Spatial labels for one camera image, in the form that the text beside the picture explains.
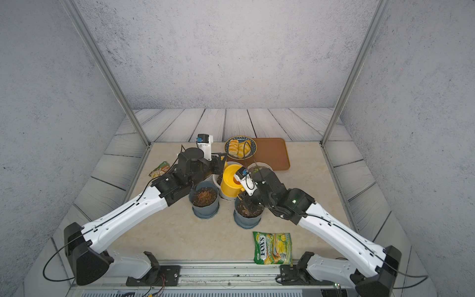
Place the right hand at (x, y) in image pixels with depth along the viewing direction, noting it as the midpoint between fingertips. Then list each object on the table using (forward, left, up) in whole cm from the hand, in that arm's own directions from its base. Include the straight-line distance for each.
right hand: (241, 194), depth 69 cm
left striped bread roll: (+43, +7, -20) cm, 47 cm away
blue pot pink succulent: (-1, -2, -17) cm, 17 cm away
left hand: (+12, +4, +8) cm, 15 cm away
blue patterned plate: (+53, +2, -23) cm, 58 cm away
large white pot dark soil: (+14, +12, -13) cm, 23 cm away
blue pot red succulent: (+6, +18, -15) cm, 24 cm away
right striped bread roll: (+41, 0, -19) cm, 45 cm away
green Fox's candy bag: (-12, -12, -23) cm, 29 cm away
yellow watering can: (0, +4, +6) cm, 7 cm away
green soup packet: (+28, +47, -22) cm, 60 cm away
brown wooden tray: (+46, -17, -28) cm, 56 cm away
